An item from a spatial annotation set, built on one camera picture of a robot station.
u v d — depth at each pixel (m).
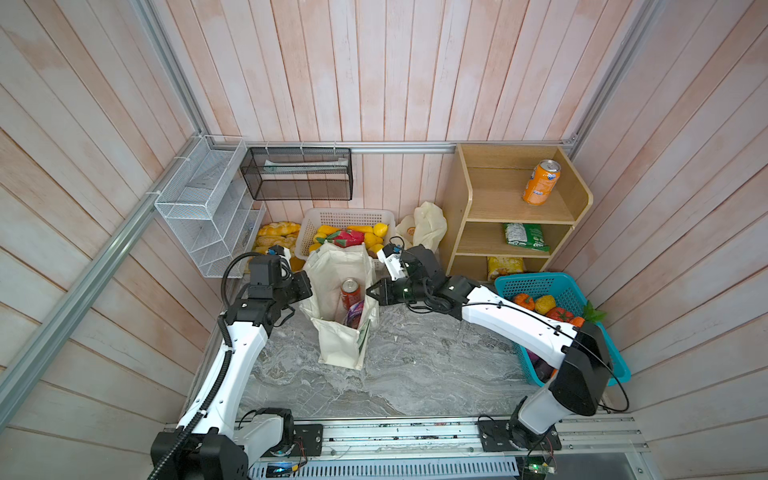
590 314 0.84
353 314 0.83
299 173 1.04
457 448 0.73
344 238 1.07
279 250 0.69
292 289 0.67
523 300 0.94
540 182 0.77
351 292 0.90
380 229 1.12
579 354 0.43
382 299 0.66
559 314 0.90
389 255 0.69
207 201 0.73
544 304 0.93
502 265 1.04
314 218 1.14
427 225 0.98
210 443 0.38
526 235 0.91
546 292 0.98
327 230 1.14
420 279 0.60
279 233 1.14
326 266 0.88
